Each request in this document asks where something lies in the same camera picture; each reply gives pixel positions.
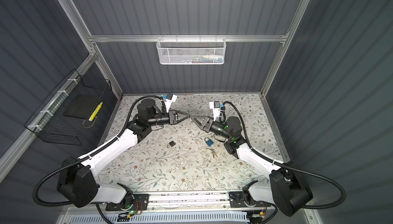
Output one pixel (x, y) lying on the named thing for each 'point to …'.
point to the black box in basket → (82, 106)
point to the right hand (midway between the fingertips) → (194, 121)
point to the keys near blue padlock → (213, 152)
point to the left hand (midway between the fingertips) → (190, 116)
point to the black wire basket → (49, 121)
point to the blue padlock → (209, 142)
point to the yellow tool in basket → (95, 112)
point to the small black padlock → (172, 143)
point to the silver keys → (190, 117)
